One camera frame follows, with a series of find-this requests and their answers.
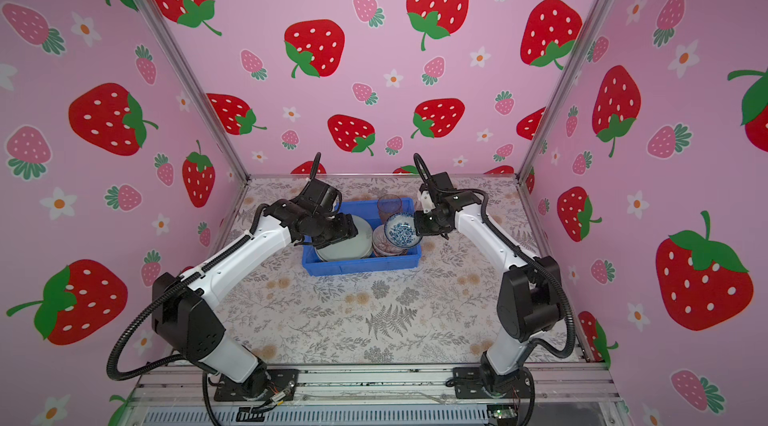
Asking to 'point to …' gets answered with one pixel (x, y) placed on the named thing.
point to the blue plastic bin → (370, 210)
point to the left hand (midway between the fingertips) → (352, 232)
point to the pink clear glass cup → (388, 205)
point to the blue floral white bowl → (400, 230)
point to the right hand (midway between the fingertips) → (416, 226)
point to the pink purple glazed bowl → (382, 247)
